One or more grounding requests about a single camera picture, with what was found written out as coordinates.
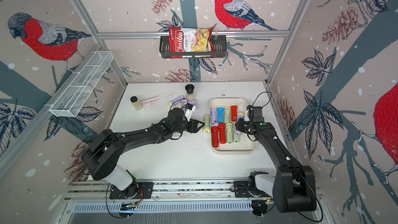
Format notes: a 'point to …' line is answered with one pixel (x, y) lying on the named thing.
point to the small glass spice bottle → (137, 103)
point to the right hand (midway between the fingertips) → (238, 123)
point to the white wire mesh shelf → (82, 84)
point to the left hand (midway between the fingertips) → (204, 121)
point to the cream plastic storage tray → (246, 145)
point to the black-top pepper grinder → (189, 90)
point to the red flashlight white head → (234, 108)
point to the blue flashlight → (221, 113)
